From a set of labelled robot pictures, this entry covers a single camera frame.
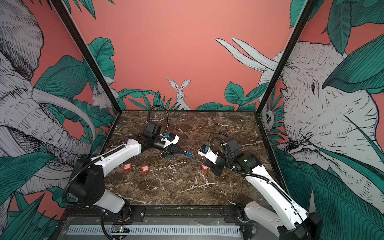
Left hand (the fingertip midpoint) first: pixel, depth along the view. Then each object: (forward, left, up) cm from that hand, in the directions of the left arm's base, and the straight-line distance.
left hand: (183, 150), depth 74 cm
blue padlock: (-2, -3, 0) cm, 4 cm away
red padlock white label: (-1, -12, -19) cm, 22 cm away
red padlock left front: (-1, +24, -20) cm, 31 cm away
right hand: (-6, -10, -1) cm, 12 cm away
